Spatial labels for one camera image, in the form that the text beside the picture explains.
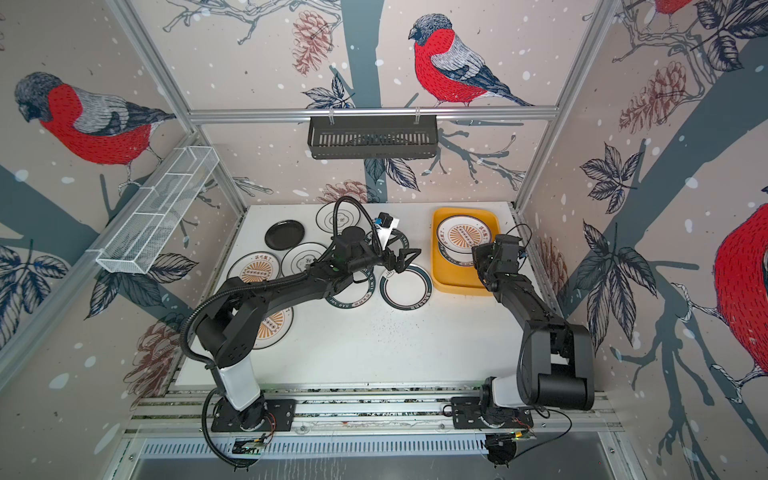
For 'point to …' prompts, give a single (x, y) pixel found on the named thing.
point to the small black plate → (284, 235)
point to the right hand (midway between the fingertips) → (472, 247)
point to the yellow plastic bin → (453, 279)
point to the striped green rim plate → (407, 290)
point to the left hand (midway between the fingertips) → (411, 243)
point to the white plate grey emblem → (300, 256)
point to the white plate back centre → (347, 215)
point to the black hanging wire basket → (372, 137)
